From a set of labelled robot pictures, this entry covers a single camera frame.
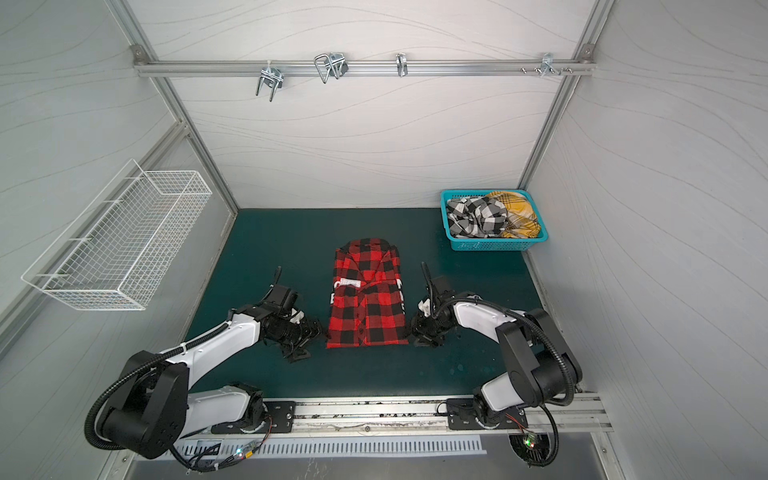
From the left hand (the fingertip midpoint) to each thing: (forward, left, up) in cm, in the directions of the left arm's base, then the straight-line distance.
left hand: (327, 338), depth 84 cm
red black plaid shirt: (+12, -11, +1) cm, 16 cm away
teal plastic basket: (+33, -43, +3) cm, 54 cm away
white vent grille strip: (-26, +17, -2) cm, 31 cm away
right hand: (+3, -25, -2) cm, 25 cm away
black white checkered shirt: (+44, -48, +5) cm, 66 cm away
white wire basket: (+7, +46, +29) cm, 55 cm away
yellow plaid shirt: (+41, -63, +7) cm, 76 cm away
